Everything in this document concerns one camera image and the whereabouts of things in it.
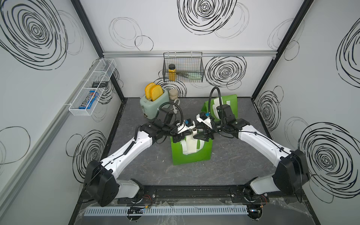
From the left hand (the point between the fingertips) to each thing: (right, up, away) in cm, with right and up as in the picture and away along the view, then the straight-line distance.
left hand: (189, 132), depth 75 cm
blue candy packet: (-52, +17, -3) cm, 55 cm away
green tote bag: (-5, -15, +4) cm, 16 cm away
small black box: (-49, +26, +4) cm, 56 cm away
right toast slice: (-22, +25, +24) cm, 41 cm away
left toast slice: (-28, +26, +22) cm, 44 cm away
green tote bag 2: (+30, +19, +17) cm, 39 cm away
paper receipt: (0, -8, +1) cm, 8 cm away
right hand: (+3, 0, 0) cm, 3 cm away
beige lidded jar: (-11, +25, +43) cm, 52 cm away
